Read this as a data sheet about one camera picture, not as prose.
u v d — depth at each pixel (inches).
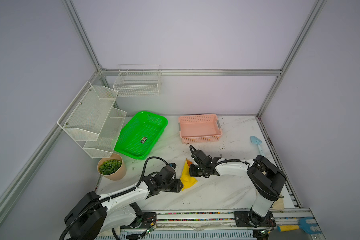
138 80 37.6
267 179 18.7
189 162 35.8
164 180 25.1
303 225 28.5
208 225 28.8
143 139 41.2
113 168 31.5
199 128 44.8
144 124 45.1
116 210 18.3
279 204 30.8
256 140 41.0
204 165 28.2
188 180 33.4
